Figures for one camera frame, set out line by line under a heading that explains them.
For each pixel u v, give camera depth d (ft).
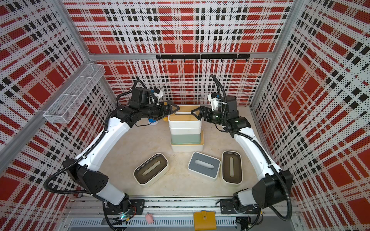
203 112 2.09
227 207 2.40
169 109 2.06
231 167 2.80
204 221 2.26
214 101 2.22
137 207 2.41
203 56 2.90
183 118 2.41
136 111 1.79
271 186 1.30
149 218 2.26
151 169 2.69
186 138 2.99
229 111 1.85
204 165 2.85
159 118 2.15
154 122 3.54
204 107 2.12
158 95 2.20
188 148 3.08
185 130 2.56
